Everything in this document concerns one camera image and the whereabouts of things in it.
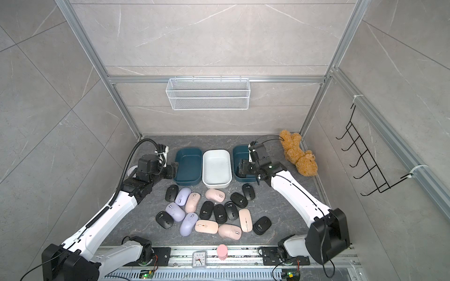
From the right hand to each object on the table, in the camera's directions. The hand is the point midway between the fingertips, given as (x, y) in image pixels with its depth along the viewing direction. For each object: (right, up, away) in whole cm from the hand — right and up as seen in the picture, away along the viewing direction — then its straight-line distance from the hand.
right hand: (247, 163), depth 83 cm
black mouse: (-39, -16, +7) cm, 43 cm away
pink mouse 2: (-15, -17, +5) cm, 23 cm away
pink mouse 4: (-19, -29, -4) cm, 35 cm away
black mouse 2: (+2, -16, +9) cm, 18 cm away
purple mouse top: (-33, -17, +5) cm, 37 cm away
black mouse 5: (-13, -24, 0) cm, 28 cm away
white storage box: (-16, -6, +18) cm, 25 cm away
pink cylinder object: (-11, -33, -16) cm, 39 cm away
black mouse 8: (-40, -27, -2) cm, 48 cm away
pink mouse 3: (-1, -27, -2) cm, 27 cm away
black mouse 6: (-7, -24, +2) cm, 25 cm away
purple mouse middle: (-35, -24, 0) cm, 42 cm away
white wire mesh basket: (-21, +40, +17) cm, 48 cm away
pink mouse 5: (-8, -31, -5) cm, 32 cm away
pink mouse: (-27, -20, +4) cm, 34 cm away
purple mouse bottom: (-28, -28, -4) cm, 40 cm away
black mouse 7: (+6, -28, -4) cm, 29 cm away
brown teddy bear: (+33, +1, +12) cm, 35 cm away
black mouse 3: (-3, -19, +5) cm, 20 cm away
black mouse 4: (-20, -23, 0) cm, 30 cm away
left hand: (-35, +2, -3) cm, 35 cm away
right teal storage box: (-2, +6, +18) cm, 19 cm away
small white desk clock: (-21, -39, -12) cm, 46 cm away
